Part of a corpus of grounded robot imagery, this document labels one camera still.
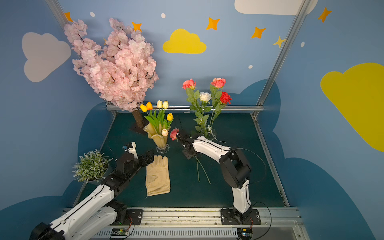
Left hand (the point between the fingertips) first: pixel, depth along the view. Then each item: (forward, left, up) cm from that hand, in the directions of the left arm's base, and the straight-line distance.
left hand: (148, 150), depth 83 cm
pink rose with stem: (+26, -38, +21) cm, 50 cm away
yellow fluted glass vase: (+7, -6, 0) cm, 9 cm away
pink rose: (+23, -25, +21) cm, 40 cm away
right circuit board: (-35, -52, -16) cm, 65 cm away
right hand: (+6, -26, -9) cm, 28 cm away
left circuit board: (-37, +10, -16) cm, 41 cm away
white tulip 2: (+20, -6, +16) cm, 26 cm away
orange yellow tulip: (+17, -1, +18) cm, 25 cm away
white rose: (+24, -31, +20) cm, 44 cm away
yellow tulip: (+10, -13, +17) cm, 24 cm away
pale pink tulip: (+1, -12, +16) cm, 20 cm away
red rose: (+22, -42, +21) cm, 52 cm away
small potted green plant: (-12, +25, +2) cm, 28 cm away
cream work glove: (-12, -5, -15) cm, 19 cm away
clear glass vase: (+13, -35, 0) cm, 38 cm away
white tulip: (+20, -9, +17) cm, 28 cm away
